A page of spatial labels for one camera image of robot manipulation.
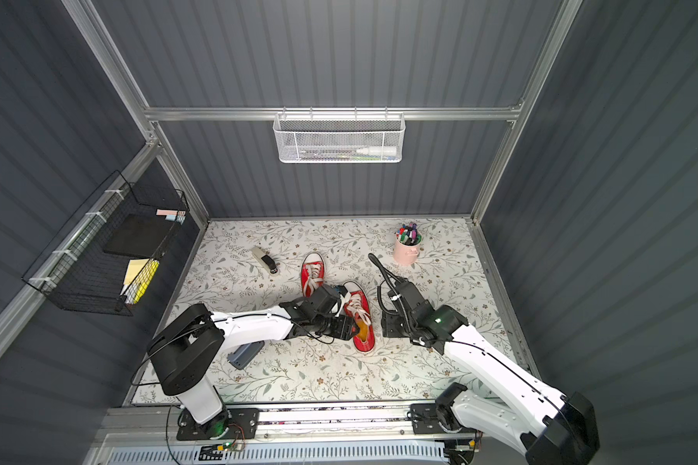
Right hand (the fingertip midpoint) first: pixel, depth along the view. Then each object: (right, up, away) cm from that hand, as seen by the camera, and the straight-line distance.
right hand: (393, 322), depth 78 cm
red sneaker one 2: (-9, +2, +11) cm, 14 cm away
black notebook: (-68, +24, -1) cm, 72 cm away
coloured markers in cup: (+8, +25, +21) cm, 33 cm away
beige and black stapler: (-43, +16, +24) cm, 51 cm away
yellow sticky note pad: (-57, +14, -16) cm, 61 cm away
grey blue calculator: (-42, -11, +5) cm, 44 cm away
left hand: (-11, -4, +7) cm, 14 cm away
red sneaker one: (-25, +12, +18) cm, 33 cm away
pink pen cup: (+7, +18, +22) cm, 29 cm away
